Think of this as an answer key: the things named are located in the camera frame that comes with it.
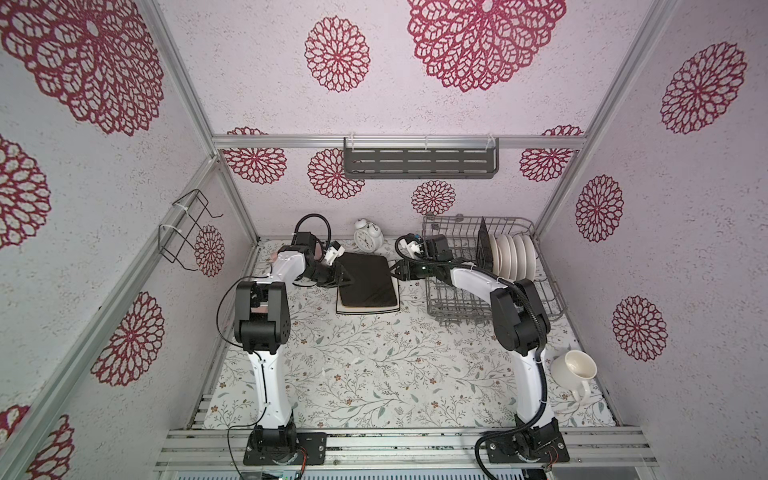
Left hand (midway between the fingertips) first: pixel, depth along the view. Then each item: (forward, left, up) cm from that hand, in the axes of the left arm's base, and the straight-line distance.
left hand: (350, 285), depth 97 cm
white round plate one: (+6, -47, +8) cm, 48 cm away
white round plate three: (+6, -55, +6) cm, 56 cm away
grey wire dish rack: (+30, -43, -6) cm, 53 cm away
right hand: (+5, -14, +4) cm, 15 cm away
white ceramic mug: (-26, -65, -7) cm, 71 cm away
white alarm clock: (+21, -5, +1) cm, 22 cm away
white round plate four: (+5, -58, +7) cm, 58 cm away
